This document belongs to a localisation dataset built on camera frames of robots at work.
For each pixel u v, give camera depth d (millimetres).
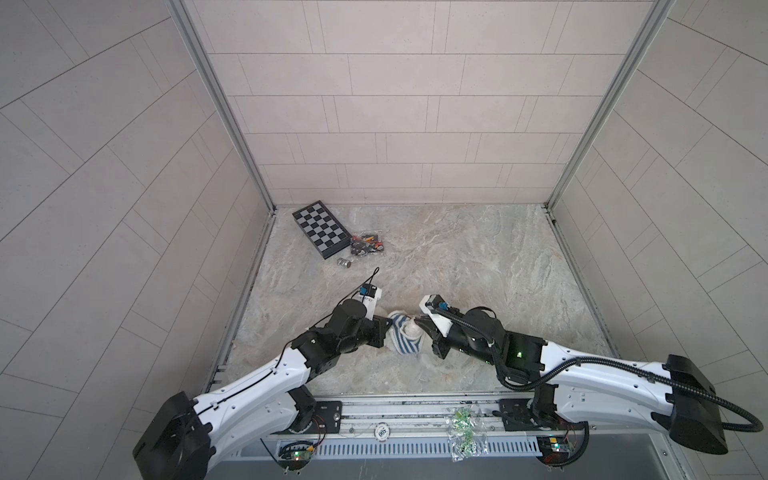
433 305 584
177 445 392
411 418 723
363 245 1020
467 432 693
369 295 694
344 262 980
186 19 721
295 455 645
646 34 741
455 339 612
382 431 693
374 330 678
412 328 695
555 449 678
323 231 1051
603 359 474
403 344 737
